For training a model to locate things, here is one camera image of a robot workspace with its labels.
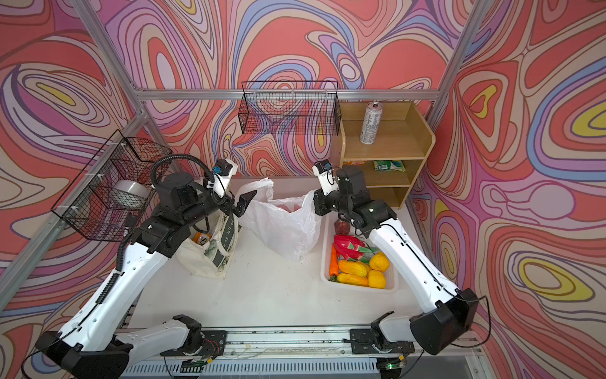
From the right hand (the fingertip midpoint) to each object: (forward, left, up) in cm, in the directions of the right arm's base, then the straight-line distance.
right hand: (314, 199), depth 73 cm
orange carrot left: (-10, -7, -26) cm, 29 cm away
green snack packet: (+26, -33, -11) cm, 44 cm away
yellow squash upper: (-13, -14, -23) cm, 30 cm away
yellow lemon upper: (-12, -23, -21) cm, 33 cm away
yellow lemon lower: (-18, -20, -22) cm, 35 cm away
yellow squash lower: (-16, -12, -25) cm, 32 cm away
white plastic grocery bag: (-5, +8, -7) cm, 12 cm away
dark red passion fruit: (+4, -11, -23) cm, 26 cm away
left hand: (0, +20, +10) cm, 22 cm away
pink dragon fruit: (-7, -14, -20) cm, 25 cm away
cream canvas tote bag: (-12, +35, -12) cm, 39 cm away
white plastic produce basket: (-2, -5, -20) cm, 21 cm away
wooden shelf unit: (+27, -36, +1) cm, 45 cm away
